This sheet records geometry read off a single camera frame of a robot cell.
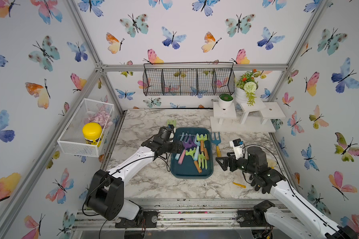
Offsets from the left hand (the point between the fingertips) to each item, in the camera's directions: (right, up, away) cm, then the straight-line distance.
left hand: (178, 144), depth 86 cm
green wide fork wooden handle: (-7, +13, +28) cm, 32 cm away
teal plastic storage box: (+11, -11, +4) cm, 16 cm away
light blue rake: (+12, -1, +15) cm, 19 cm away
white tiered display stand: (+54, +16, +13) cm, 58 cm away
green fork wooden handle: (+14, -9, +7) cm, 18 cm away
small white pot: (+29, +27, +9) cm, 41 cm away
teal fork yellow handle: (+26, -1, +17) cm, 31 cm away
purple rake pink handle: (+5, -2, +15) cm, 16 cm away
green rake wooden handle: (+17, +2, +16) cm, 23 cm away
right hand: (+24, -5, -9) cm, 26 cm away
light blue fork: (-1, -8, +7) cm, 11 cm away
